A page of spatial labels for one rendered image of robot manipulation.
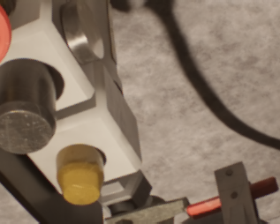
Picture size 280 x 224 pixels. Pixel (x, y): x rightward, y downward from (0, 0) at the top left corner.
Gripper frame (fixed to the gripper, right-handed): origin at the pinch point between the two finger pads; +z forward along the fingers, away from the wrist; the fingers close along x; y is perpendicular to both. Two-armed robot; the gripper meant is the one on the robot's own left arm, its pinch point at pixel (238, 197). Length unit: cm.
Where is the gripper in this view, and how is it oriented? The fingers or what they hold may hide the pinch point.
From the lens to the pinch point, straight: 53.9
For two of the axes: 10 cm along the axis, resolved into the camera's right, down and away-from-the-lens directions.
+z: -1.0, -7.2, 6.8
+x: 3.6, 6.1, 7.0
